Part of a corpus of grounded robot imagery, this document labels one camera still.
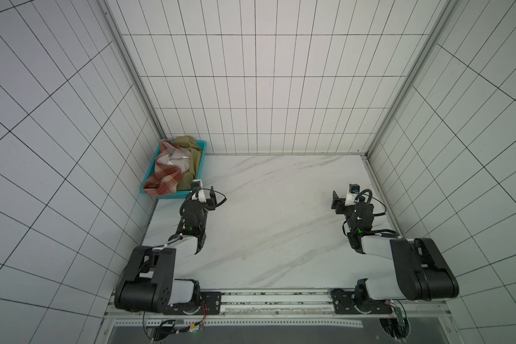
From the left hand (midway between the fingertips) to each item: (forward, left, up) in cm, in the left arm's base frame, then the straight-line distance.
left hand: (204, 190), depth 90 cm
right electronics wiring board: (-46, -70, -11) cm, 85 cm away
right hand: (+1, -62, +1) cm, 62 cm away
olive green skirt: (+7, +10, -1) cm, 12 cm away
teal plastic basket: (-2, +11, 0) cm, 11 cm away
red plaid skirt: (+15, +18, +1) cm, 23 cm away
